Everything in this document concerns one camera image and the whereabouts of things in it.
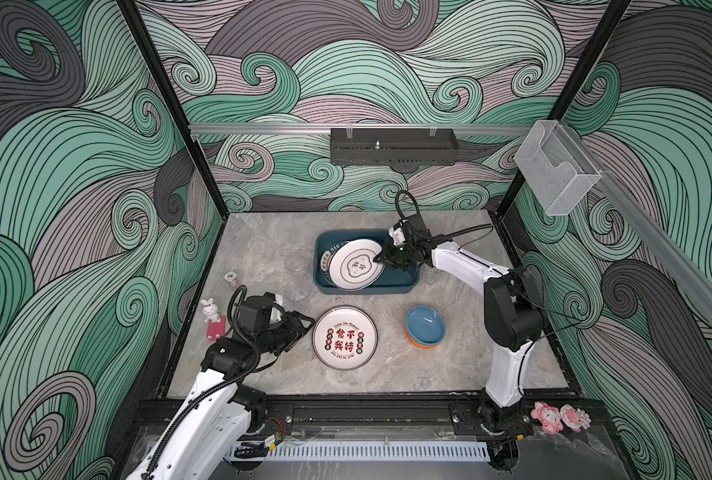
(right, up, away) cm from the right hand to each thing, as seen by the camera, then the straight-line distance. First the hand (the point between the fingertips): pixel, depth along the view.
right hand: (374, 258), depth 92 cm
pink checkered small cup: (-45, -7, +1) cm, 46 cm away
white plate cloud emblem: (-7, -3, +3) cm, 8 cm away
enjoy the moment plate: (-9, -23, -5) cm, 26 cm away
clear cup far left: (-27, -3, +11) cm, 29 cm away
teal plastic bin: (+5, -6, -7) cm, 10 cm away
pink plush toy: (+41, -37, -21) cm, 59 cm away
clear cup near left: (-25, -11, +4) cm, 28 cm away
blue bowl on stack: (+14, -19, -7) cm, 25 cm away
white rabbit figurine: (-49, -15, -7) cm, 51 cm away
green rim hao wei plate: (-16, -2, +11) cm, 20 cm away
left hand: (-17, -16, -17) cm, 29 cm away
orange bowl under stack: (+14, -25, -8) cm, 30 cm away
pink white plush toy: (+47, -38, -21) cm, 64 cm away
